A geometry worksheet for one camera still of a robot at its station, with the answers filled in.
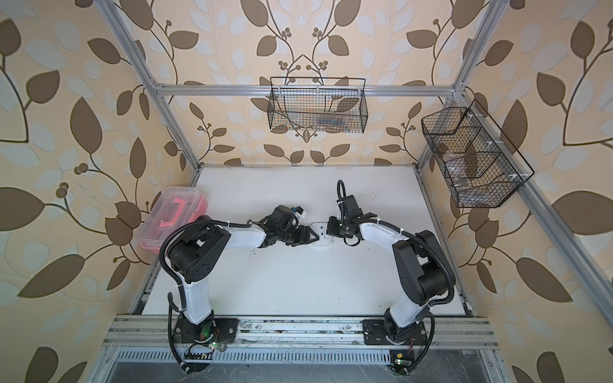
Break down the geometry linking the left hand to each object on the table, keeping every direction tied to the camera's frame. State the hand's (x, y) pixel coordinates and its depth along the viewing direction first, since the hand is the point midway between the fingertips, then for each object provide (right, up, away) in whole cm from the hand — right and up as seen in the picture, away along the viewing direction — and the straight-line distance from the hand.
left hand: (313, 236), depth 92 cm
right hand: (+6, +2, +2) cm, 7 cm away
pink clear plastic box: (-54, +11, 0) cm, 55 cm away
